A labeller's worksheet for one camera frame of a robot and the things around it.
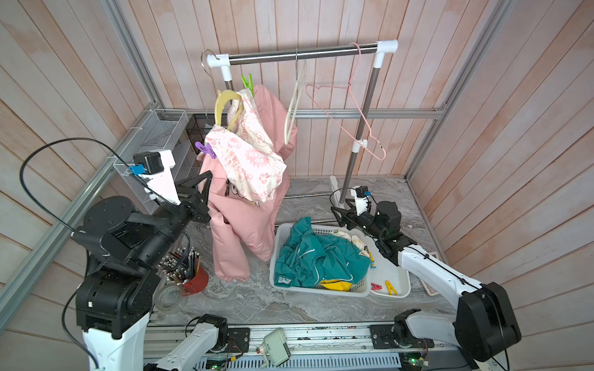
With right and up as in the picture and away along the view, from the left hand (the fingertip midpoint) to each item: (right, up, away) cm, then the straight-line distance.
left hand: (212, 179), depth 47 cm
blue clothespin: (+49, -31, +43) cm, 72 cm away
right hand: (+34, -5, +35) cm, 49 cm away
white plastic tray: (+53, -35, +39) cm, 74 cm away
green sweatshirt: (+22, -24, +29) cm, 44 cm away
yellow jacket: (+32, -34, +31) cm, 56 cm away
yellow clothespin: (+53, -37, +37) cm, 75 cm away
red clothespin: (+48, -37, +37) cm, 70 cm away
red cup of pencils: (-21, -27, +31) cm, 46 cm away
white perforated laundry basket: (+41, -34, +31) cm, 62 cm away
